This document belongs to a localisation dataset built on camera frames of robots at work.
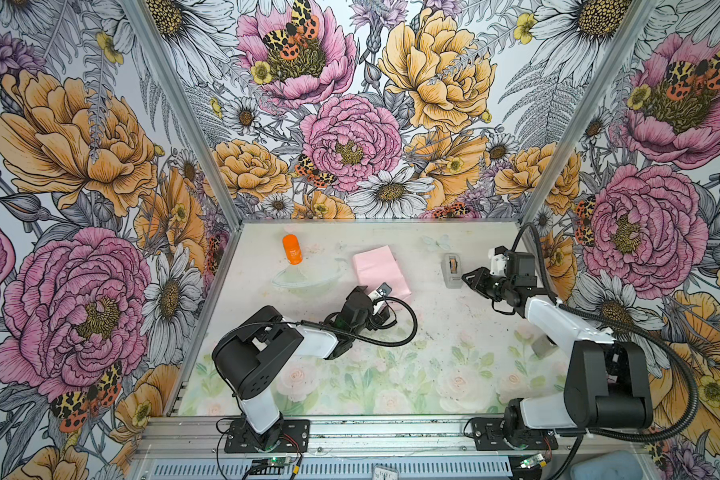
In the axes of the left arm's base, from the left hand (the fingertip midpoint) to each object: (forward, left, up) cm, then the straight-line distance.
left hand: (372, 302), depth 94 cm
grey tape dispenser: (+12, -27, 0) cm, 30 cm away
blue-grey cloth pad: (-42, -53, -1) cm, 68 cm away
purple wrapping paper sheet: (+12, -2, +2) cm, 13 cm away
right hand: (+1, -27, +7) cm, 28 cm away
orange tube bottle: (+20, +27, +2) cm, 33 cm away
